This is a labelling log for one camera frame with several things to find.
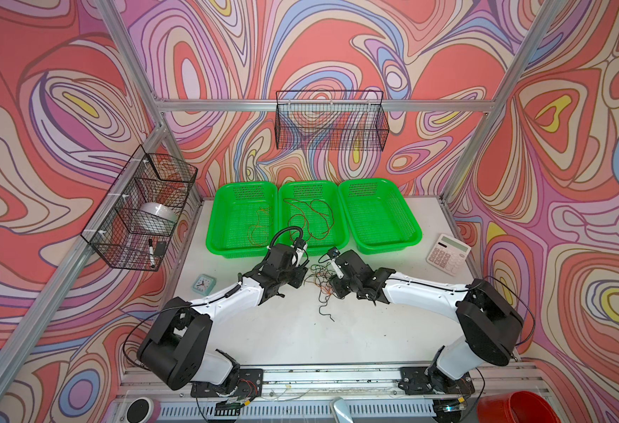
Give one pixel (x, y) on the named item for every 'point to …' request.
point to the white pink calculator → (448, 254)
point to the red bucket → (515, 407)
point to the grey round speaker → (139, 411)
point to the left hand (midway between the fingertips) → (303, 264)
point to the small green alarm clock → (205, 285)
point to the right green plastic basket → (378, 218)
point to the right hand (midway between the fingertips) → (338, 282)
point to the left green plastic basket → (243, 218)
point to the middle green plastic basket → (310, 210)
